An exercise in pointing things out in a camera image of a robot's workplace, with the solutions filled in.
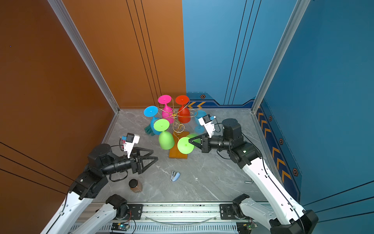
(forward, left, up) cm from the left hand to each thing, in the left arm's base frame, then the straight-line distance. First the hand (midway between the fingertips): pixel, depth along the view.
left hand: (155, 155), depth 61 cm
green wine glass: (+4, -12, +1) cm, 13 cm away
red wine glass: (+28, -11, -5) cm, 31 cm away
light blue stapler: (+1, -6, -28) cm, 28 cm away
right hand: (+5, -15, +3) cm, 16 cm away
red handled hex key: (-1, -49, -30) cm, 57 cm away
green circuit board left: (-23, +19, -31) cm, 43 cm away
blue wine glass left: (+23, +6, +3) cm, 24 cm away
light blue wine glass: (+37, -21, -30) cm, 52 cm away
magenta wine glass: (+29, -1, -4) cm, 29 cm away
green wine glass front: (+11, -3, -5) cm, 13 cm away
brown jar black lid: (-7, +13, -22) cm, 26 cm away
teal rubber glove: (+34, +16, -28) cm, 47 cm away
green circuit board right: (-22, -42, -31) cm, 57 cm away
